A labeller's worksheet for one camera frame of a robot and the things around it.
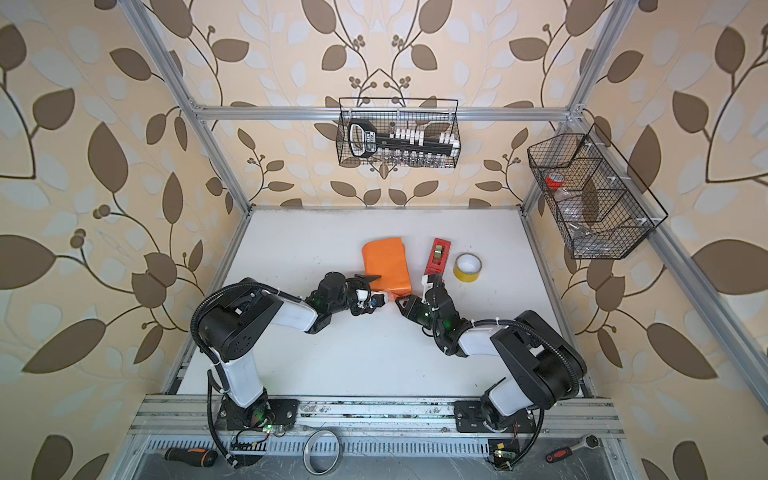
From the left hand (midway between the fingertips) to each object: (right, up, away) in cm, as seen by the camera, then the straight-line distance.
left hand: (379, 280), depth 92 cm
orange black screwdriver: (-41, -37, -25) cm, 60 cm away
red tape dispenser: (+19, +6, +7) cm, 21 cm away
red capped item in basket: (+52, +31, -4) cm, 61 cm away
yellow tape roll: (+30, +3, +10) cm, 32 cm away
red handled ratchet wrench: (+51, -35, -22) cm, 66 cm away
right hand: (+6, -7, -4) cm, 10 cm away
